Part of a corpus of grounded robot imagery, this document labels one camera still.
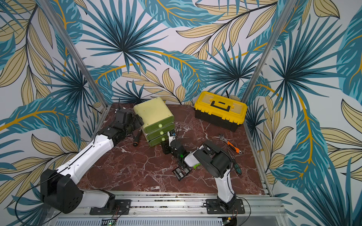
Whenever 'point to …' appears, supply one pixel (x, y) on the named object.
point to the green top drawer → (161, 123)
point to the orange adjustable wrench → (230, 144)
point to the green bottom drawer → (159, 140)
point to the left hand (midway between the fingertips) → (137, 122)
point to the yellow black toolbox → (224, 111)
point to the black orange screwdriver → (136, 140)
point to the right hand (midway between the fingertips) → (164, 141)
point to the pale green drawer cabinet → (157, 119)
